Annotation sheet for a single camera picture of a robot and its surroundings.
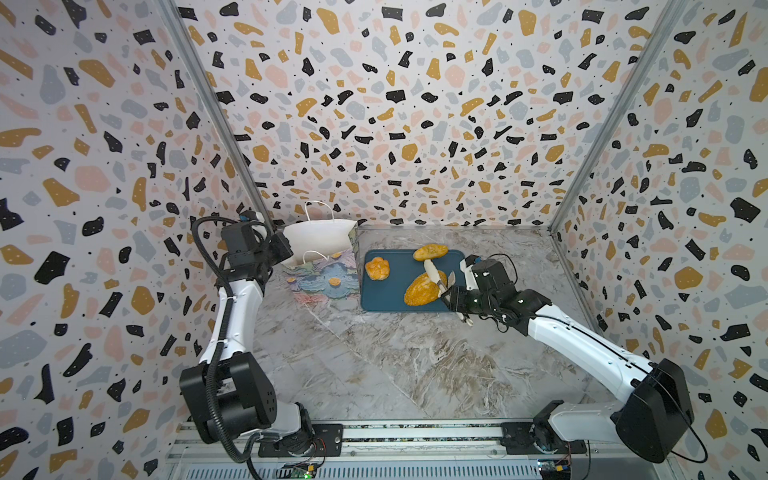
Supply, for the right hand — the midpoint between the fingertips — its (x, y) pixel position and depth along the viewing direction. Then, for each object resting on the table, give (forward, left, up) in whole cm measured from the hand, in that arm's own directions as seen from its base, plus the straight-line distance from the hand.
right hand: (442, 292), depth 80 cm
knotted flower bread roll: (+19, +20, -15) cm, 31 cm away
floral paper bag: (+7, +33, +2) cm, 34 cm away
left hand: (+12, +42, +10) cm, 45 cm away
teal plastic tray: (+10, +16, -18) cm, 26 cm away
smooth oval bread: (+27, +1, -16) cm, 32 cm away
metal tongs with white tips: (+5, +2, -1) cm, 6 cm away
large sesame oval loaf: (+9, +4, -14) cm, 17 cm away
